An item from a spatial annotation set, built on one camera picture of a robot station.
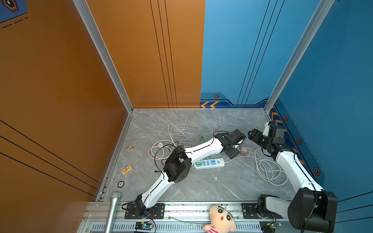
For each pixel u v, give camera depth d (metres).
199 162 0.85
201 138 1.02
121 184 0.83
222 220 0.64
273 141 0.63
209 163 0.87
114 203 0.74
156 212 0.74
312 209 0.41
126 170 0.87
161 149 0.94
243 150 0.94
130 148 0.97
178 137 1.02
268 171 0.87
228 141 0.67
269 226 0.70
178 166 0.55
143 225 0.71
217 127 1.09
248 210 0.72
